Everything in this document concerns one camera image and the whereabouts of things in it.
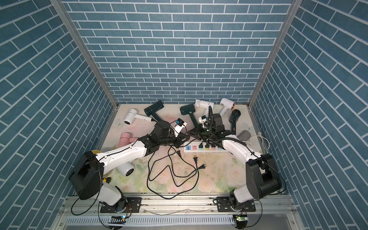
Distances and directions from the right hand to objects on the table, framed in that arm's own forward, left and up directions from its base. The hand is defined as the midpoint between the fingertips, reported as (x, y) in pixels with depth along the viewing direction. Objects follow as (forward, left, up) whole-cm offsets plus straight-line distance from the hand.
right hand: (189, 133), depth 81 cm
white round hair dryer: (+23, +46, -13) cm, 53 cm away
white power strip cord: (+11, -42, -17) cm, 47 cm away
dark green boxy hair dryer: (+33, +3, -13) cm, 35 cm away
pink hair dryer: (+1, +42, -13) cm, 44 cm away
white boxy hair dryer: (+39, -8, -14) cm, 42 cm away
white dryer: (+40, -29, -14) cm, 52 cm away
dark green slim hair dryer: (+29, +32, -14) cm, 45 cm away
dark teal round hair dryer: (+25, -31, -13) cm, 41 cm away
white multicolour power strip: (+1, -5, -17) cm, 18 cm away
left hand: (-3, -2, -1) cm, 3 cm away
